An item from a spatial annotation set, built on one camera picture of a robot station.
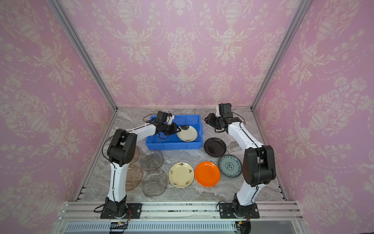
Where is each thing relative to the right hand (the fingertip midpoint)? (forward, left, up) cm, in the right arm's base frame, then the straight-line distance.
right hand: (208, 119), depth 91 cm
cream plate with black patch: (+2, +13, -17) cm, 21 cm away
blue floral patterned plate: (-23, -12, -18) cm, 32 cm away
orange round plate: (-28, +2, -17) cm, 33 cm away
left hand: (+2, +18, -13) cm, 22 cm away
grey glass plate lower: (-31, +34, -18) cm, 49 cm away
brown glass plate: (-26, +46, -17) cm, 56 cm away
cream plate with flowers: (-27, +18, -19) cm, 37 cm away
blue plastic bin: (-5, +24, -16) cm, 29 cm away
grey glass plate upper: (-17, +37, -17) cm, 44 cm away
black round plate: (-11, -5, -17) cm, 20 cm away
